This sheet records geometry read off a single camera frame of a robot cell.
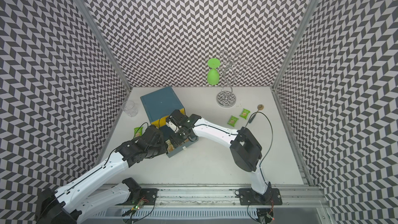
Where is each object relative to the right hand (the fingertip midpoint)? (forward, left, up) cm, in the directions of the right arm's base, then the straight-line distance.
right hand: (178, 140), depth 82 cm
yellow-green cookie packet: (-3, +4, 0) cm, 5 cm away
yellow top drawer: (+5, +6, +13) cm, 15 cm away
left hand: (-4, +6, +1) cm, 7 cm away
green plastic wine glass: (+34, -19, +16) cm, 42 cm away
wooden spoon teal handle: (+27, -52, -7) cm, 59 cm away
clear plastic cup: (+26, +37, -5) cm, 46 cm away
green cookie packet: (+22, -41, -7) cm, 47 cm away
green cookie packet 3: (+9, +27, -6) cm, 29 cm away
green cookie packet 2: (+17, -32, -8) cm, 37 cm away
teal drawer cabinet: (+15, +10, +13) cm, 22 cm away
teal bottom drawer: (0, +4, +9) cm, 10 cm away
